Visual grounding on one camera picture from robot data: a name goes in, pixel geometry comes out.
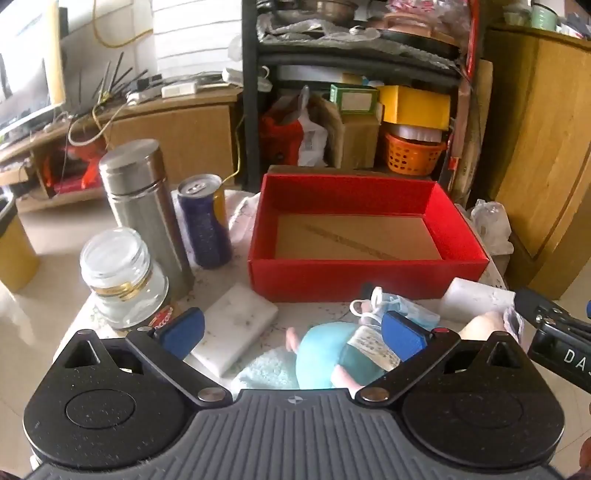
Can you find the glass jar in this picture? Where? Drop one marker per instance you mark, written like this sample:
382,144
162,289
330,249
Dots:
122,281

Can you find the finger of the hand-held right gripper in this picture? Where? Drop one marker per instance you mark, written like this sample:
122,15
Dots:
540,308

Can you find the tall wooden cabinet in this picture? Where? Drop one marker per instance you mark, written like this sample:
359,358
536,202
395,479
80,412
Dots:
540,138

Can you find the brown cardboard box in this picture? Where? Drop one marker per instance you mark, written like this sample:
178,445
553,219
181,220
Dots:
355,138

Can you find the green carton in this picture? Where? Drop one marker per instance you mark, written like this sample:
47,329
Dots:
355,99

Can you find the blue face mask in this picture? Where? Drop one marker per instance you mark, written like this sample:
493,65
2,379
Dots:
411,310

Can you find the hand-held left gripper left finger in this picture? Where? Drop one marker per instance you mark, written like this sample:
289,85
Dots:
184,330

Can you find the blue and gold drink can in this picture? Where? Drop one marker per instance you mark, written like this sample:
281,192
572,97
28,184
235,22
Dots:
205,226

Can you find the black metal shelf rack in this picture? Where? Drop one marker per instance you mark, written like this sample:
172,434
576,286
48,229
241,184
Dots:
251,92

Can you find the yellow box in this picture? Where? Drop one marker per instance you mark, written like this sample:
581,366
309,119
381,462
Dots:
415,107

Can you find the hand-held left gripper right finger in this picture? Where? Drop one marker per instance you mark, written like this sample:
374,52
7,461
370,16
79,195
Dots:
404,334

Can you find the light blue plush toy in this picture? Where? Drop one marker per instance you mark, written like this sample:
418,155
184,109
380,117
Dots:
323,355

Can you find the black antenna rods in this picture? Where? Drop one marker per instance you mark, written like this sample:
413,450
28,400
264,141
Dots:
115,76

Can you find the metal pot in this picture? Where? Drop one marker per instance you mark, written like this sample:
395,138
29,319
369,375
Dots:
334,10

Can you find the red cardboard box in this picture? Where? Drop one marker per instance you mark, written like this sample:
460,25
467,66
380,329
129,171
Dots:
351,281

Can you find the orange plastic basket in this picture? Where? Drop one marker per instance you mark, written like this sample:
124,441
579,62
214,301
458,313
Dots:
413,157

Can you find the pale green cup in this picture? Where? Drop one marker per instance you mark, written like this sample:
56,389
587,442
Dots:
542,16

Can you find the stainless steel thermos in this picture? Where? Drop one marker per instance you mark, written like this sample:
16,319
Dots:
143,203

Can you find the red and white plastic bag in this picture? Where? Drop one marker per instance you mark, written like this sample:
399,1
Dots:
286,138

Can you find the clear bubble wrap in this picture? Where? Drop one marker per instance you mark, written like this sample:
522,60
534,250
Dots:
295,27

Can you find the light blue towel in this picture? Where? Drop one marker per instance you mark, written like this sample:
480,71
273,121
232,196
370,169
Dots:
268,371

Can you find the clear plastic bag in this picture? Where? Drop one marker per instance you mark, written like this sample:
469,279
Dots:
491,226

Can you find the floral tablecloth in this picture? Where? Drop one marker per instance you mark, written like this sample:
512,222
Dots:
242,207

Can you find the white foam sponge block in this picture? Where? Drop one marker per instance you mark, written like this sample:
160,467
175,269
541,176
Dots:
235,323

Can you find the white ribbed panel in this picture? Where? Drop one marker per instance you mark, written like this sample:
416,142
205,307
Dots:
198,37

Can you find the flat screen monitor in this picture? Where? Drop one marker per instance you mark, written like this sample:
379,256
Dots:
27,78

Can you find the white power adapter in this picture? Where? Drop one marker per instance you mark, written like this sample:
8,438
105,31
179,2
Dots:
179,88

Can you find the pale pink soft item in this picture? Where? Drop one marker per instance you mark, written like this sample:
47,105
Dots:
482,325

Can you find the white block right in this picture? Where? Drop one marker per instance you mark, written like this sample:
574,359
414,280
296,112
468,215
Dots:
475,297

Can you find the pink pan lid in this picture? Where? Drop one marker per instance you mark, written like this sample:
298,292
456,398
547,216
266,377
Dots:
408,27

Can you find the low wooden cabinet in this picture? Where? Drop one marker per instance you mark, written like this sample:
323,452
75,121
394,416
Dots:
184,134

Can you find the yellow waste bin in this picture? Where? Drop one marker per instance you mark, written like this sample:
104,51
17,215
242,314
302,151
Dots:
16,251

